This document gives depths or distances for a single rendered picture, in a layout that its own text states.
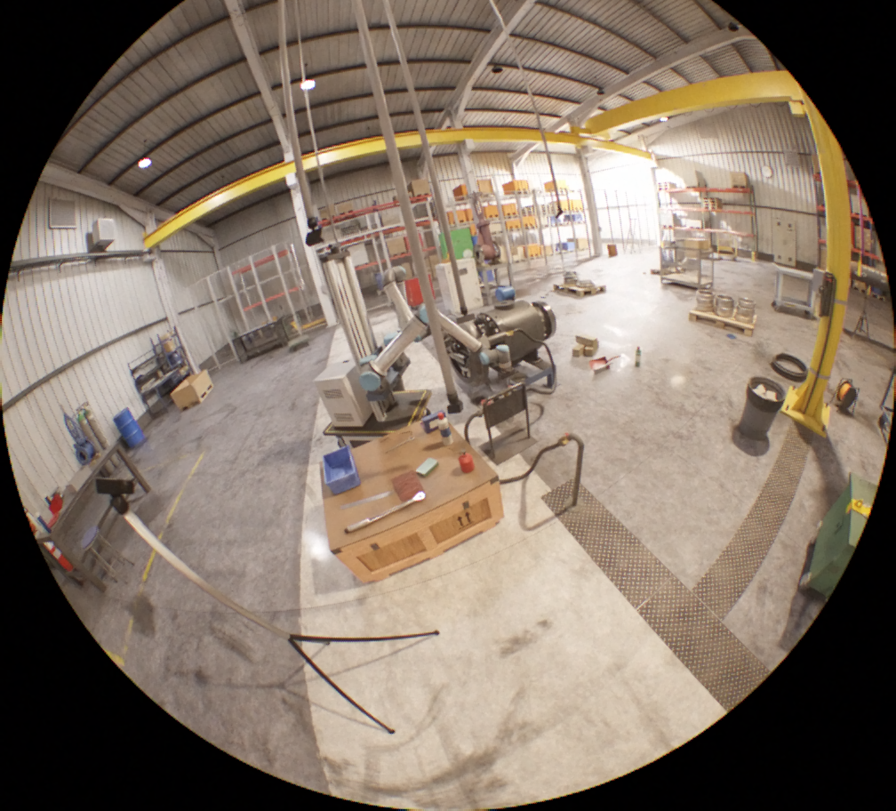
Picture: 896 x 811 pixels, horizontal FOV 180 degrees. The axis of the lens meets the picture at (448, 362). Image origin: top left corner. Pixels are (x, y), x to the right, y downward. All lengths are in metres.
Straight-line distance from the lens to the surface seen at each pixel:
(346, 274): 2.44
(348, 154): 10.13
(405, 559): 1.81
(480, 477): 1.59
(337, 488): 1.79
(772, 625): 2.13
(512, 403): 2.18
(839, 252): 3.24
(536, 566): 1.78
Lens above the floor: 1.64
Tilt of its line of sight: 24 degrees down
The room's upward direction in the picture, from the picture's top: 14 degrees counter-clockwise
